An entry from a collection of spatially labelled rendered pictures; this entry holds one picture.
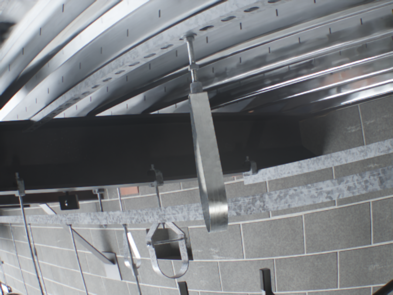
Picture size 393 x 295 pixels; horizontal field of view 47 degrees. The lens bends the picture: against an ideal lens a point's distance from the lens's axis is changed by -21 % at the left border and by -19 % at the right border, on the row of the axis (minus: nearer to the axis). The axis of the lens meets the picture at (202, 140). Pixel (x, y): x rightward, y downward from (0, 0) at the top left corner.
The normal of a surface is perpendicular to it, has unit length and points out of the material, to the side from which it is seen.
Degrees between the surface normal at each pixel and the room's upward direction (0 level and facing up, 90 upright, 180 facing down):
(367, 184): 90
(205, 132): 74
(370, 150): 90
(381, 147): 90
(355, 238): 90
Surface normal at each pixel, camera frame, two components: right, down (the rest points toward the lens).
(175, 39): 0.15, 0.98
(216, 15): -0.76, 0.04
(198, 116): 0.05, -0.39
